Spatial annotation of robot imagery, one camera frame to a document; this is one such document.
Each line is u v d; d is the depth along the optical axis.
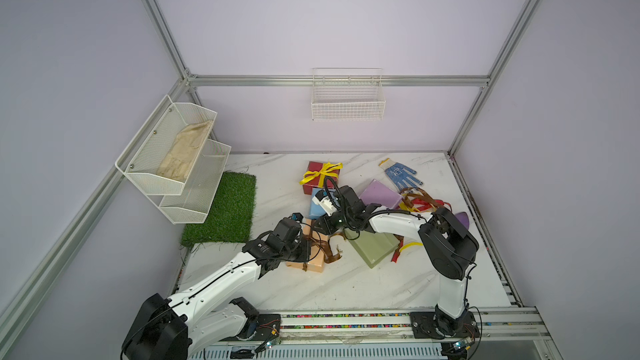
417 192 1.05
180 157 0.78
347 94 0.95
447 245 0.50
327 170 1.04
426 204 1.01
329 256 0.86
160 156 0.79
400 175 1.11
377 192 0.99
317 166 1.05
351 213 0.73
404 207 0.99
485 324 0.75
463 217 0.98
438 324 0.65
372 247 0.85
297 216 0.76
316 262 0.81
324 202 0.82
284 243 0.63
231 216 0.96
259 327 0.73
